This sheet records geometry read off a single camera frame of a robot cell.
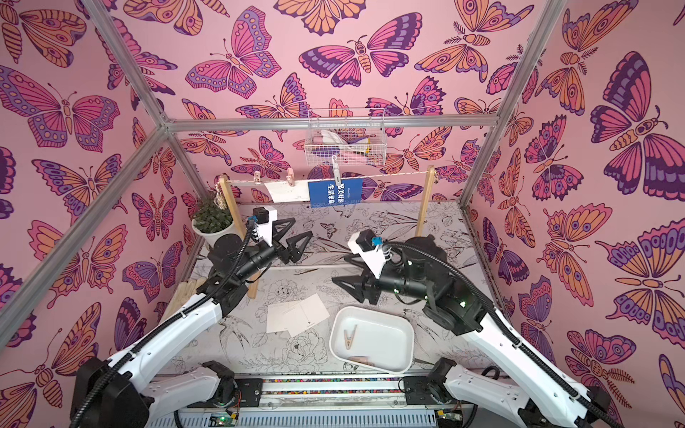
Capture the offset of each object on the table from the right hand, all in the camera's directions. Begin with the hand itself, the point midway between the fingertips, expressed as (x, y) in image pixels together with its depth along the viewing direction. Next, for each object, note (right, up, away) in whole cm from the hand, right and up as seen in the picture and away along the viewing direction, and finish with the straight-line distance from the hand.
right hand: (343, 264), depth 58 cm
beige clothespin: (+1, -27, +24) cm, 36 cm away
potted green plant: (-47, +11, +36) cm, 60 cm away
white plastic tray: (+9, -27, +26) cm, 38 cm away
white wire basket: (+4, +41, +40) cm, 58 cm away
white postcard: (-13, -21, +30) cm, 39 cm away
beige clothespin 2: (+6, -31, +20) cm, 37 cm away
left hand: (-10, +8, +12) cm, 18 cm away
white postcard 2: (-23, -23, +30) cm, 44 cm away
